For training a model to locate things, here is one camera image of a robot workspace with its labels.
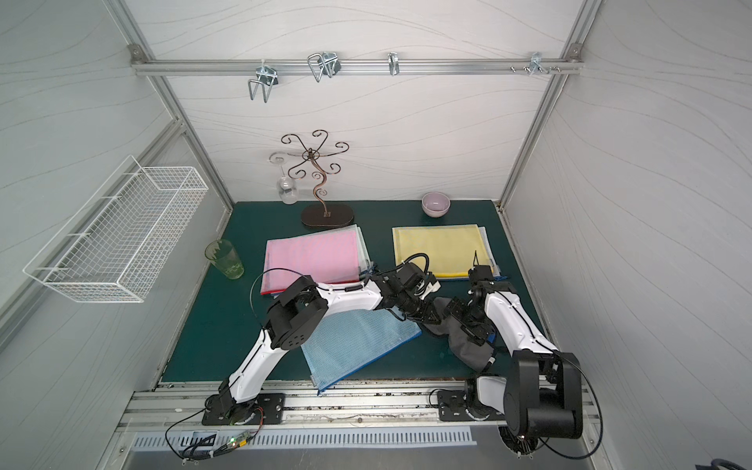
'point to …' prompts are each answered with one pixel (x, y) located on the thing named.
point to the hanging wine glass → (285, 185)
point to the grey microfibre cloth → (479, 355)
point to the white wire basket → (117, 246)
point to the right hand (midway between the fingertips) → (458, 324)
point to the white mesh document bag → (486, 239)
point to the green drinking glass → (222, 255)
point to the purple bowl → (436, 204)
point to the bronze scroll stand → (332, 215)
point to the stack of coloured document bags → (366, 266)
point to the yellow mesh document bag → (445, 251)
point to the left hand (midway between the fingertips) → (442, 326)
